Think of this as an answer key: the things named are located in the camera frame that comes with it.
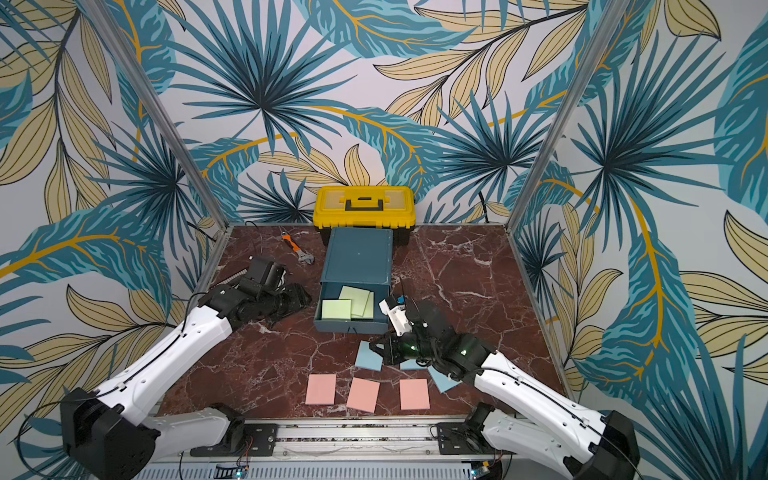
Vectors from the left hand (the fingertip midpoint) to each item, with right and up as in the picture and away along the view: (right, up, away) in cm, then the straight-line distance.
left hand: (304, 306), depth 78 cm
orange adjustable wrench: (-10, +13, +31) cm, 35 cm away
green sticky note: (+9, -1, -2) cm, 9 cm away
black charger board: (-29, +7, +23) cm, 38 cm away
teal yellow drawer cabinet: (+14, +7, +2) cm, 15 cm away
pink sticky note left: (+4, -23, +3) cm, 24 cm away
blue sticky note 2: (+37, -22, +5) cm, 43 cm away
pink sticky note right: (+29, -24, +2) cm, 38 cm away
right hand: (+18, -8, -8) cm, 21 cm away
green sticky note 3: (+17, -1, +1) cm, 17 cm away
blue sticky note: (+16, -16, +8) cm, 24 cm away
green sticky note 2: (+14, +2, +1) cm, 15 cm away
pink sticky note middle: (+15, -24, +2) cm, 29 cm away
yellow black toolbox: (+17, +30, +25) cm, 42 cm away
